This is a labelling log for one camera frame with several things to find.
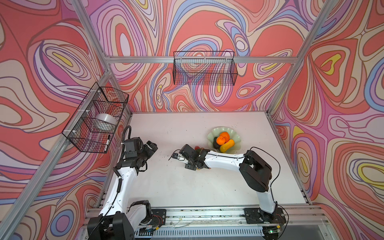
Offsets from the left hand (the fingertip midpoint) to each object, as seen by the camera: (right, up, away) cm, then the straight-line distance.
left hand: (153, 148), depth 83 cm
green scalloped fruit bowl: (+38, +8, +18) cm, 43 cm away
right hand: (+21, -9, +8) cm, 25 cm away
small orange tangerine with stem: (+40, +3, +10) cm, 41 cm away
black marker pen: (-19, +5, -12) cm, 23 cm away
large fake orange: (+45, +6, +15) cm, 48 cm away
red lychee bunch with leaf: (+25, -2, +12) cm, 28 cm away
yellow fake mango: (+45, 0, +13) cm, 47 cm away
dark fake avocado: (+37, 0, +13) cm, 39 cm away
